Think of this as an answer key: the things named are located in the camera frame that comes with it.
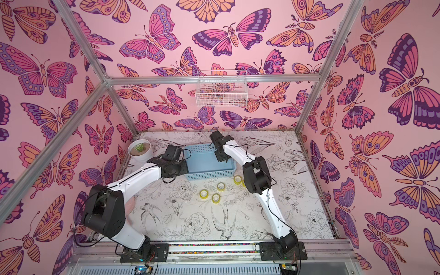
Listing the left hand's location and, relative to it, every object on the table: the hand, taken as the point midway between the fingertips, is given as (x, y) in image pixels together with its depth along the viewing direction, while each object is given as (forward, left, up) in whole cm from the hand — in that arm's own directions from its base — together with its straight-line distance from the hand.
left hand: (186, 167), depth 92 cm
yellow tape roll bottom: (-14, -16, -9) cm, 23 cm away
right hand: (+12, -18, -7) cm, 23 cm away
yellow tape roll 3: (-8, -19, -7) cm, 21 cm away
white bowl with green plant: (+10, +27, +2) cm, 29 cm away
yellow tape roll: (-18, -28, +15) cm, 37 cm away
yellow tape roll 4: (-11, -10, -8) cm, 17 cm away
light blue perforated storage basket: (+10, -7, -10) cm, 16 cm away
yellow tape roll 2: (-4, -28, -7) cm, 29 cm away
